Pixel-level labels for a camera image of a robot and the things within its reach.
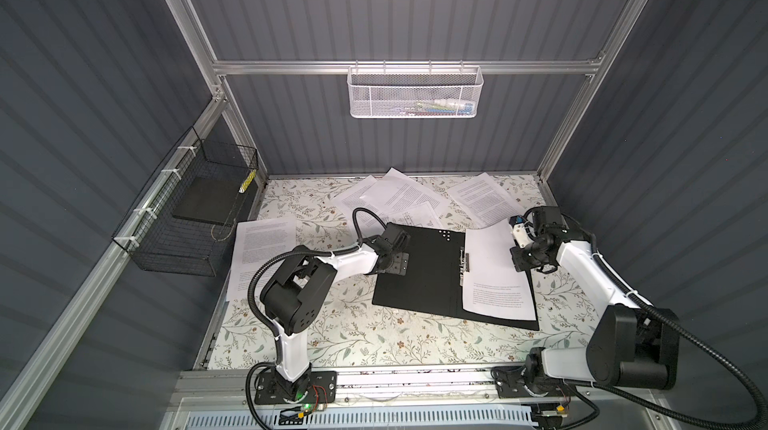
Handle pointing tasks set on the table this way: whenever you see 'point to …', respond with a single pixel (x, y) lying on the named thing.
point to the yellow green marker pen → (248, 181)
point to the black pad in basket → (212, 199)
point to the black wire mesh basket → (185, 221)
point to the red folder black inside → (434, 281)
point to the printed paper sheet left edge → (257, 242)
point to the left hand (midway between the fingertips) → (392, 261)
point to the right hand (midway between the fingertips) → (526, 260)
